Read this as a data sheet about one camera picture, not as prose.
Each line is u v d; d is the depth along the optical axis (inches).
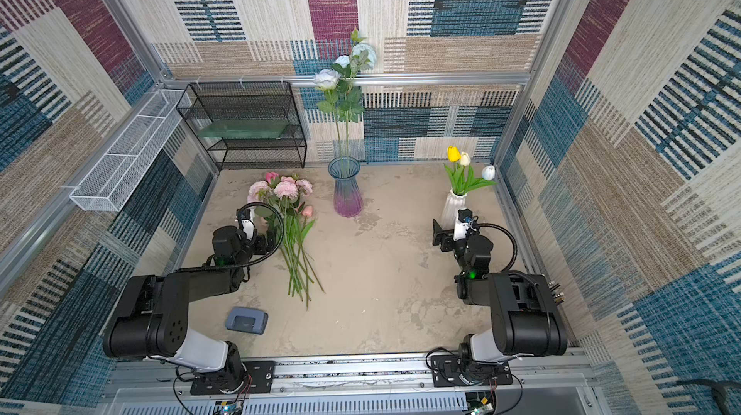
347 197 42.6
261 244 33.6
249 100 40.2
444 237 31.6
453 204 35.5
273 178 41.0
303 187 42.3
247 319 32.1
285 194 38.8
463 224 30.0
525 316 17.5
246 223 32.1
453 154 32.0
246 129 36.9
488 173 30.5
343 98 34.5
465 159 32.1
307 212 40.5
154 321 17.6
